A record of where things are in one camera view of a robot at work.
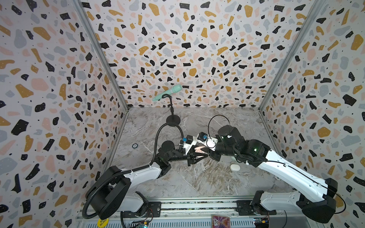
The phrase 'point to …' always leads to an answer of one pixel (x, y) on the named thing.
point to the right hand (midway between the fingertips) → (202, 144)
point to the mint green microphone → (177, 88)
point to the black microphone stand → (172, 118)
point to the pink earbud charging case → (198, 149)
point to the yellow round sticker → (102, 223)
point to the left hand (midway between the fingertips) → (208, 152)
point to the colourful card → (220, 222)
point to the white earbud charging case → (235, 167)
